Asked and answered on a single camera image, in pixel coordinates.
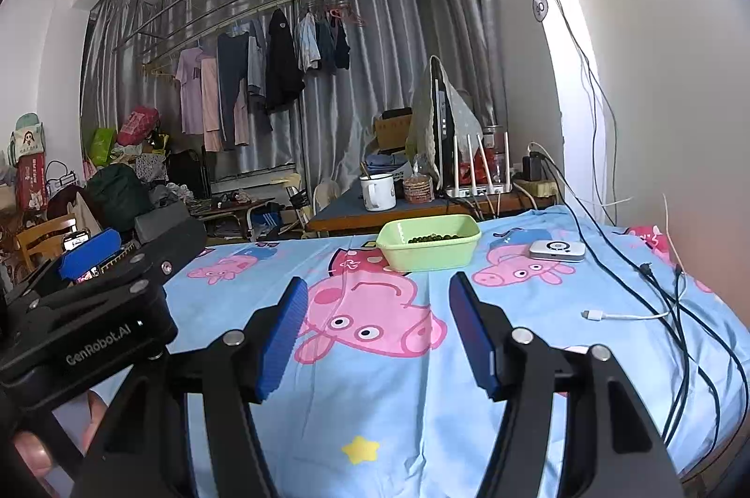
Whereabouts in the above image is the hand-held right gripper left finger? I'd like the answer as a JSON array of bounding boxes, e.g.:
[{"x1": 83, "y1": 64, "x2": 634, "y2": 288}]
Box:
[{"x1": 70, "y1": 275, "x2": 309, "y2": 498}]

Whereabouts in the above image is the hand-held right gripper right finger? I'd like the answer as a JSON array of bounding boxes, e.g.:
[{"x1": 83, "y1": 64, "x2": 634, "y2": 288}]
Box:
[{"x1": 448, "y1": 271, "x2": 686, "y2": 498}]

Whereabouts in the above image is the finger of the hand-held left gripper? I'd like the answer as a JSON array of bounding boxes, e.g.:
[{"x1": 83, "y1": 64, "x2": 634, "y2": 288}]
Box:
[
  {"x1": 119, "y1": 223, "x2": 208, "y2": 283},
  {"x1": 57, "y1": 229, "x2": 124, "y2": 282}
]

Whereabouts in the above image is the green plastic basket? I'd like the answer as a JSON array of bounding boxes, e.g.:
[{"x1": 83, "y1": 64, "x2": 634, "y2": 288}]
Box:
[{"x1": 375, "y1": 215, "x2": 482, "y2": 273}]

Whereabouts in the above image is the black bead bracelet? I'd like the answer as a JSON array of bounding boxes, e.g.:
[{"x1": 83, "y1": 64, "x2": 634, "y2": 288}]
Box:
[{"x1": 407, "y1": 233, "x2": 465, "y2": 246}]

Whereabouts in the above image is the person's left hand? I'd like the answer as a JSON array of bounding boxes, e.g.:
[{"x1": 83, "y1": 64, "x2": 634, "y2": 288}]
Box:
[{"x1": 12, "y1": 390, "x2": 112, "y2": 485}]

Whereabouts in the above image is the grey case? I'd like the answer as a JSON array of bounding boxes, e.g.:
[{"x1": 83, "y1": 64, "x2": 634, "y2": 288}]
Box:
[{"x1": 134, "y1": 202, "x2": 197, "y2": 241}]

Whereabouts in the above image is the wooden chair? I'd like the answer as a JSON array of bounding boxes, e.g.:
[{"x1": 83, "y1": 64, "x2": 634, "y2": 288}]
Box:
[{"x1": 15, "y1": 214, "x2": 80, "y2": 270}]

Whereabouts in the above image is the dark green duffel bag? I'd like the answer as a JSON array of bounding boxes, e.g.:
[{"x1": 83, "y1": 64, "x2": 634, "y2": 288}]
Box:
[{"x1": 85, "y1": 164, "x2": 154, "y2": 232}]

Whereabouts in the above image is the low wooden table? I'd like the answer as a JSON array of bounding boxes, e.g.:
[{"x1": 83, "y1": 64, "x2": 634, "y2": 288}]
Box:
[{"x1": 199, "y1": 196, "x2": 276, "y2": 218}]

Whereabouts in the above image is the black suitcase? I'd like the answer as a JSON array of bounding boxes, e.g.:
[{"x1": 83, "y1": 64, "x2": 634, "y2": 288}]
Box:
[{"x1": 167, "y1": 149, "x2": 210, "y2": 200}]

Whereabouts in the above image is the black white patterned box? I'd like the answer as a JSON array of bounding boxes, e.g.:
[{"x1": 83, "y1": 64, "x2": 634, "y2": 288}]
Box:
[{"x1": 136, "y1": 152, "x2": 171, "y2": 183}]

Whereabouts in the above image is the red white packet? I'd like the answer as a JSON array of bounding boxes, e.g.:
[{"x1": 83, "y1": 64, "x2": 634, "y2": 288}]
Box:
[{"x1": 16, "y1": 152, "x2": 49, "y2": 211}]

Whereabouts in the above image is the blue white shoe box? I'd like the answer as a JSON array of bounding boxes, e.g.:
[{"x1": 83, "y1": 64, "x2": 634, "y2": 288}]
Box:
[{"x1": 249, "y1": 205, "x2": 282, "y2": 241}]

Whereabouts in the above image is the cartoon pig printed bedsheet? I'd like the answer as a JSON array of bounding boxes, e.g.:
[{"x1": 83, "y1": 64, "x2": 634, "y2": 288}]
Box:
[{"x1": 88, "y1": 205, "x2": 750, "y2": 498}]

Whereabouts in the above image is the long beige box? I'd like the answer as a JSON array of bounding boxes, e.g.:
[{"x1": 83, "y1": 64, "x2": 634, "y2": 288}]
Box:
[{"x1": 211, "y1": 170, "x2": 302, "y2": 194}]

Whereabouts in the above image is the green shopping bag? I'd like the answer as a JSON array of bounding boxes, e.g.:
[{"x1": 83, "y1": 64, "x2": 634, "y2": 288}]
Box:
[{"x1": 88, "y1": 126, "x2": 118, "y2": 168}]

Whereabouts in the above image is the small white device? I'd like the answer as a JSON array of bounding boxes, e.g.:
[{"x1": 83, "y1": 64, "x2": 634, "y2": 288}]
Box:
[{"x1": 529, "y1": 240, "x2": 587, "y2": 263}]

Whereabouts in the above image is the wooden desk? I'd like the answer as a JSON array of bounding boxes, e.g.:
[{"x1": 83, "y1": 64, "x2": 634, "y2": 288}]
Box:
[{"x1": 306, "y1": 176, "x2": 557, "y2": 235}]

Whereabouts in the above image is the red shopping bag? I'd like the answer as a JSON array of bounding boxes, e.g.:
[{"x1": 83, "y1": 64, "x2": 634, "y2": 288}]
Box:
[{"x1": 117, "y1": 107, "x2": 160, "y2": 146}]

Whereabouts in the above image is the green white packet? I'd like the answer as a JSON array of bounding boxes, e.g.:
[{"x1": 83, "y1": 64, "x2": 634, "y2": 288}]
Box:
[{"x1": 8, "y1": 113, "x2": 46, "y2": 162}]

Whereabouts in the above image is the blue desk mat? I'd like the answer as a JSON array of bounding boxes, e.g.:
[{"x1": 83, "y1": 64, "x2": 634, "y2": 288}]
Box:
[{"x1": 313, "y1": 178, "x2": 452, "y2": 221}]

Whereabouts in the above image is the white router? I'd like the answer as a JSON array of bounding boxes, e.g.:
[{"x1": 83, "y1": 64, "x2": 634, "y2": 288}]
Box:
[{"x1": 443, "y1": 134, "x2": 513, "y2": 199}]

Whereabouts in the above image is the white plastic chair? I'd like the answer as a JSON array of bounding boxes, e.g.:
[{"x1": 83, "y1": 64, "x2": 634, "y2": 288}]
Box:
[{"x1": 313, "y1": 180, "x2": 344, "y2": 215}]

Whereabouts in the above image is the clear cookie jar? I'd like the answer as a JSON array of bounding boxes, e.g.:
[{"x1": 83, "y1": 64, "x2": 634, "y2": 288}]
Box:
[{"x1": 403, "y1": 155, "x2": 435, "y2": 203}]

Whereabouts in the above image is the red snack packet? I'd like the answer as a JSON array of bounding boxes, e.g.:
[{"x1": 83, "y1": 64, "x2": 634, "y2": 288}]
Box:
[{"x1": 460, "y1": 149, "x2": 499, "y2": 186}]

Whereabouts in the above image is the white enamel mug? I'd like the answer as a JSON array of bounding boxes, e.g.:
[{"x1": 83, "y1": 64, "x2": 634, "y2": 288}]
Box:
[{"x1": 359, "y1": 171, "x2": 398, "y2": 212}]

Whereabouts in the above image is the black power adapter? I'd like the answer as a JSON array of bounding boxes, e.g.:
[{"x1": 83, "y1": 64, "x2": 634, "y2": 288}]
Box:
[{"x1": 521, "y1": 152, "x2": 548, "y2": 183}]

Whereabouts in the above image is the black monitor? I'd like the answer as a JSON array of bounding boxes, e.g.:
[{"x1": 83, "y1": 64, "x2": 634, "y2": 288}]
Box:
[{"x1": 434, "y1": 65, "x2": 455, "y2": 188}]

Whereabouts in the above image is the row of hanging clothes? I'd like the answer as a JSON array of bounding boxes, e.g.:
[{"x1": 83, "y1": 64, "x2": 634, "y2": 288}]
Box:
[{"x1": 174, "y1": 6, "x2": 353, "y2": 153}]

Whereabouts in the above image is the cardboard box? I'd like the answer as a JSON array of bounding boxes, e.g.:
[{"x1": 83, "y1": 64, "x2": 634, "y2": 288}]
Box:
[{"x1": 374, "y1": 108, "x2": 414, "y2": 153}]

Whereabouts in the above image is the lace cloth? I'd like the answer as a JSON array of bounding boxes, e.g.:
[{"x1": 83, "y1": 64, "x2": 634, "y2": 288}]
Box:
[{"x1": 406, "y1": 56, "x2": 484, "y2": 188}]

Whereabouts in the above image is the grey curtain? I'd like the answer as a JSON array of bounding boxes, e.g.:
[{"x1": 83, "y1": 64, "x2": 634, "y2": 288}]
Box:
[{"x1": 82, "y1": 0, "x2": 510, "y2": 183}]

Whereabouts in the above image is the white charger cable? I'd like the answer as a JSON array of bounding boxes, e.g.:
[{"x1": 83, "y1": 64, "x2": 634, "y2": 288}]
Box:
[{"x1": 582, "y1": 307, "x2": 672, "y2": 324}]

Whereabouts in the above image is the black cable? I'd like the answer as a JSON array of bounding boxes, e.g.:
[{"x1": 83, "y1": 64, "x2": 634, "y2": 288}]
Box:
[
  {"x1": 668, "y1": 217, "x2": 750, "y2": 467},
  {"x1": 545, "y1": 155, "x2": 689, "y2": 443}
]

